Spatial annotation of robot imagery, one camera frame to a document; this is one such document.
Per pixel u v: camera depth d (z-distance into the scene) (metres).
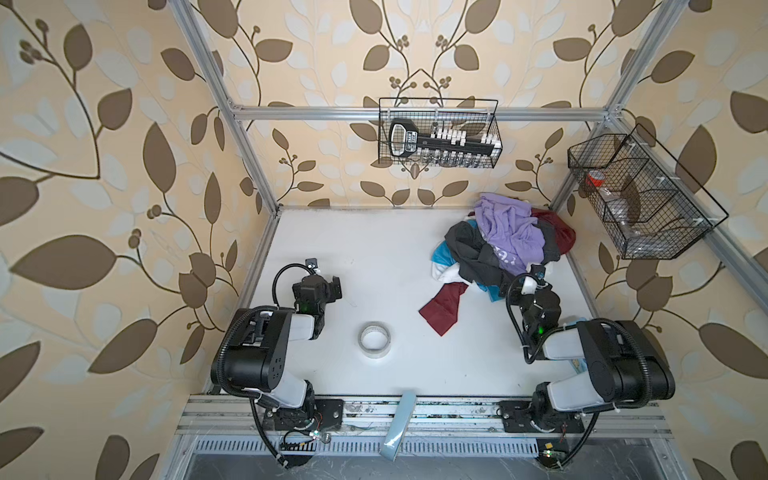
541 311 0.69
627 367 0.44
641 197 0.78
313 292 0.73
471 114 0.91
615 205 0.71
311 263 0.83
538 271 0.77
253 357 0.45
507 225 0.99
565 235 1.10
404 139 0.85
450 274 0.97
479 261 0.96
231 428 0.73
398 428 0.69
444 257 1.02
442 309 0.93
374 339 0.87
